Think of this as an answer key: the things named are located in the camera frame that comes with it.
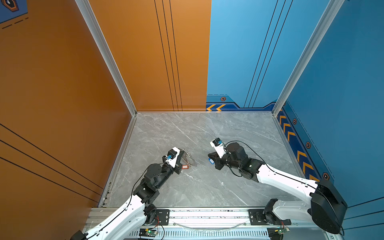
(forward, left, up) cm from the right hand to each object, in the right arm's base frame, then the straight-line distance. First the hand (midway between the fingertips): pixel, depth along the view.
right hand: (207, 155), depth 79 cm
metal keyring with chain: (-2, +11, +5) cm, 12 cm away
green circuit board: (-32, +30, -16) cm, 47 cm away
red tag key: (0, +13, -13) cm, 19 cm away
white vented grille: (-33, +2, -16) cm, 37 cm away
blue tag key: (-3, -2, 0) cm, 4 cm away
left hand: (-1, +13, +6) cm, 14 cm away
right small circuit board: (-31, -34, -15) cm, 49 cm away
